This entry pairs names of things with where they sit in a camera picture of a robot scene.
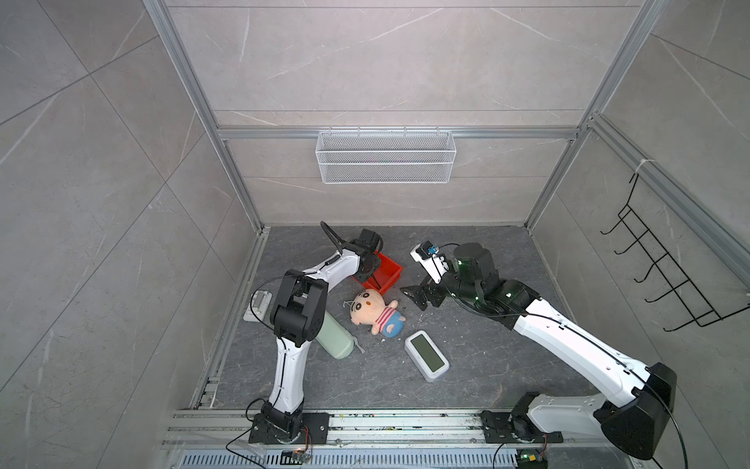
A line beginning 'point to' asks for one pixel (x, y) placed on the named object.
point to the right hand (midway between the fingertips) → (413, 273)
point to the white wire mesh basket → (386, 157)
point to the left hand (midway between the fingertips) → (374, 259)
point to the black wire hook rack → (686, 291)
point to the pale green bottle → (335, 339)
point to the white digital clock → (426, 355)
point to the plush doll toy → (369, 308)
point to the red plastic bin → (386, 274)
